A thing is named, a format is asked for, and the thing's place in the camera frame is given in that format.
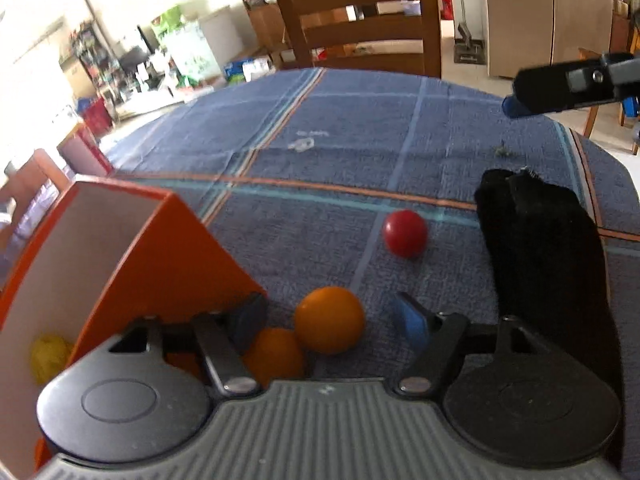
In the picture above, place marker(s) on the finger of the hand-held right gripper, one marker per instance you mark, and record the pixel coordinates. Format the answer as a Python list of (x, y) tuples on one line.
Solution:
[(555, 87)]

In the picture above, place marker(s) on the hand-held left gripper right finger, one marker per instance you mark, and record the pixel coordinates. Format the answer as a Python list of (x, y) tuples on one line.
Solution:
[(412, 321)]

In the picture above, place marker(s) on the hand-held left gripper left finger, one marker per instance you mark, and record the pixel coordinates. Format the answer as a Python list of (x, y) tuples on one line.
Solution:
[(250, 317)]

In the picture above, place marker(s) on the orange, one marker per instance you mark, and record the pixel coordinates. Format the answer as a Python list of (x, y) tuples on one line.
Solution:
[(330, 319), (277, 360)]

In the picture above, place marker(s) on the small red round fruit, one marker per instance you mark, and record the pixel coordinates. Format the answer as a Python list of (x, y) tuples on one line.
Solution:
[(405, 233)]

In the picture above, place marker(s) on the orange cardboard box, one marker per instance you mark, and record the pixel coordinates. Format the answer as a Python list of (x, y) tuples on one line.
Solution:
[(150, 250)]

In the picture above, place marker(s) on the yellow fruit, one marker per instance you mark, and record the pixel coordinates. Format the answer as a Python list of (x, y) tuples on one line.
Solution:
[(50, 357)]

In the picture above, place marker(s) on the wooden dining chair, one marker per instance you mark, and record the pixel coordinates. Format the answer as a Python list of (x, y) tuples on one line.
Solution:
[(32, 185), (592, 115), (360, 20)]

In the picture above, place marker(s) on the grey dustpan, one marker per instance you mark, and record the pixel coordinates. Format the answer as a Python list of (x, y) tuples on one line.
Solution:
[(470, 47)]

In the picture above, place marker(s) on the red fire extinguisher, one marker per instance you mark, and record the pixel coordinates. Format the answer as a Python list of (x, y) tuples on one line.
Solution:
[(447, 5)]

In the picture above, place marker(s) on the black fuzzy cloth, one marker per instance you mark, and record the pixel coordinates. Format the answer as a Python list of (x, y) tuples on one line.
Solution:
[(545, 260)]

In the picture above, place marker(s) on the blue plaid tablecloth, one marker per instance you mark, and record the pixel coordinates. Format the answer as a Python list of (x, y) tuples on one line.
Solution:
[(350, 160)]

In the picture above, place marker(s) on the clear plastic scrap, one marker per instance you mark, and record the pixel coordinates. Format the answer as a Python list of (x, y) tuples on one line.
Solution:
[(301, 145)]

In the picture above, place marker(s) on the orange box lid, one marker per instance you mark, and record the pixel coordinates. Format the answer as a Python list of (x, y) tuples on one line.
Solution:
[(85, 152)]

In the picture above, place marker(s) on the blue and white carton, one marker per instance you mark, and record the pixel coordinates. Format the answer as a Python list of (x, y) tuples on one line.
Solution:
[(245, 70)]

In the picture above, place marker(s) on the red basket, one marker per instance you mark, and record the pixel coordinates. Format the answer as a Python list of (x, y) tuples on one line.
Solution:
[(96, 117)]

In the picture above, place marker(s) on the white cabinet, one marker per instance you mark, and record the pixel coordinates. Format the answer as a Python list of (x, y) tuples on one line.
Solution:
[(200, 45)]

